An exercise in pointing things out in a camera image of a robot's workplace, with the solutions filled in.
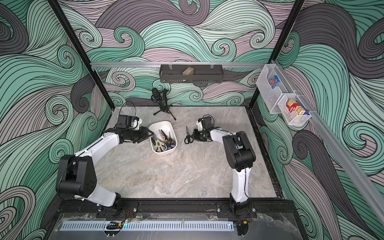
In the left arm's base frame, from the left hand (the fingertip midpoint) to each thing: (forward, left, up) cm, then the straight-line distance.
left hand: (151, 133), depth 88 cm
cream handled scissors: (-3, -4, -11) cm, 12 cm away
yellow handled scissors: (+2, -9, -11) cm, 14 cm away
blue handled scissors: (0, -11, -10) cm, 15 cm away
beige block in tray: (+31, -22, +23) cm, 44 cm away
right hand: (+6, -26, -12) cm, 29 cm away
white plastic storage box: (+14, -6, -10) cm, 18 cm away
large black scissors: (+4, -23, -12) cm, 26 cm away
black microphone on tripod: (+25, -3, +6) cm, 26 cm away
